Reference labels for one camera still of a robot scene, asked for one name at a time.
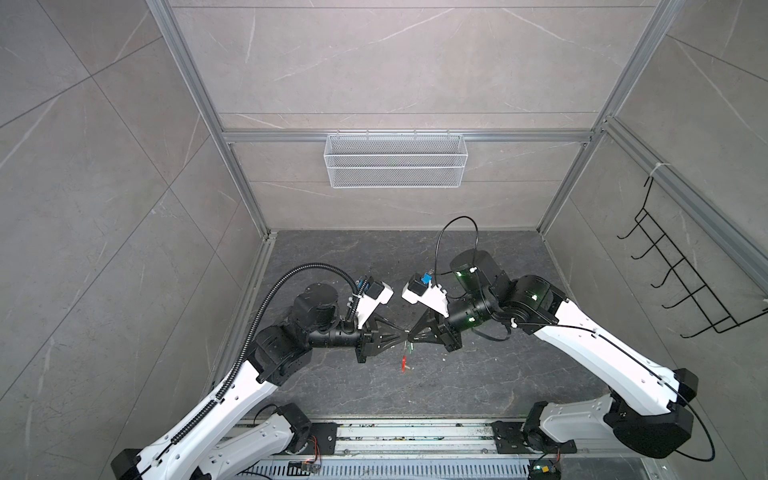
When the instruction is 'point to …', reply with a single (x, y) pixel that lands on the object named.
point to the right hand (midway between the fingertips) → (411, 333)
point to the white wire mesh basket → (393, 161)
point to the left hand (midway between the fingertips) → (404, 331)
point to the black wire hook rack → (698, 291)
